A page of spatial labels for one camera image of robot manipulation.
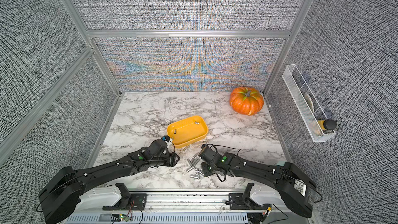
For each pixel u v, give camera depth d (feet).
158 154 2.17
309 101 2.31
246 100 3.23
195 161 2.81
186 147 3.01
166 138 2.55
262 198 1.93
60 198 1.34
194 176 2.63
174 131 3.20
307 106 2.32
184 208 2.40
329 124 2.03
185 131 3.23
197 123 3.30
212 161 2.05
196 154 2.93
